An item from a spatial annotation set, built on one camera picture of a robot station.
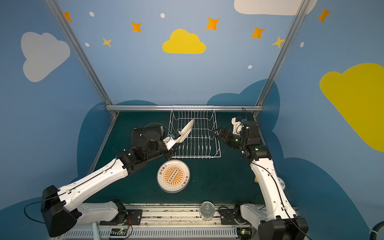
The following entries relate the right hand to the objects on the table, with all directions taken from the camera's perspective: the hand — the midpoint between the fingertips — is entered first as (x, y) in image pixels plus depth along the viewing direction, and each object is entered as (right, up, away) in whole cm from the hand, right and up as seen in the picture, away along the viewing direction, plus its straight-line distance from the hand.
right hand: (219, 132), depth 74 cm
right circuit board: (+12, -50, -1) cm, 52 cm away
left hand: (-21, -3, -1) cm, 21 cm away
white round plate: (-17, 0, -4) cm, 17 cm away
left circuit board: (-50, -50, -1) cm, 71 cm away
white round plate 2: (-25, -26, +12) cm, 38 cm away
